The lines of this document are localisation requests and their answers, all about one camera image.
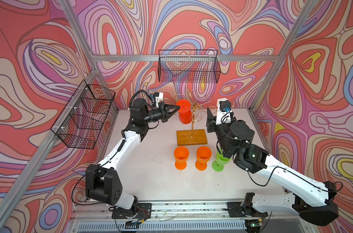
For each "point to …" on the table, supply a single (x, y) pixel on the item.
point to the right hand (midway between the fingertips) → (213, 111)
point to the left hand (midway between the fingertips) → (180, 110)
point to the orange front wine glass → (181, 154)
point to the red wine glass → (185, 117)
